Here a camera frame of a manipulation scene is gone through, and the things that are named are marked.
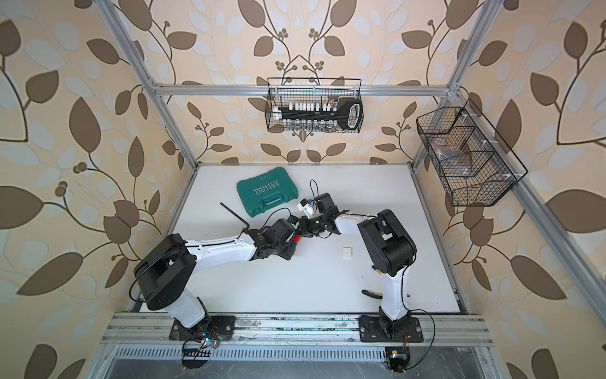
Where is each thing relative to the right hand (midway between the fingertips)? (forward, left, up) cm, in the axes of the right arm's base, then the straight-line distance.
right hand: (292, 232), depth 92 cm
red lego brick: (-5, -2, +3) cm, 6 cm away
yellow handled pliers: (-23, -28, -4) cm, 37 cm away
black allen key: (+11, +25, -4) cm, 28 cm away
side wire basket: (+5, -60, +29) cm, 67 cm away
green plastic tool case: (+21, +12, +1) cm, 24 cm away
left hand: (-6, -1, -1) cm, 6 cm away
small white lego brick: (-8, -21, -3) cm, 23 cm away
